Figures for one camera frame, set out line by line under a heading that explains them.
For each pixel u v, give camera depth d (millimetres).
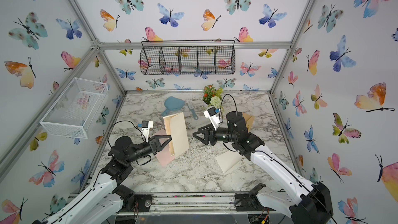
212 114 621
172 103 1147
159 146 657
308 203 378
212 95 981
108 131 1044
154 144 624
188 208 736
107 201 592
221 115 623
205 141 621
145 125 650
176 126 695
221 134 616
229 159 884
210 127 623
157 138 654
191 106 1109
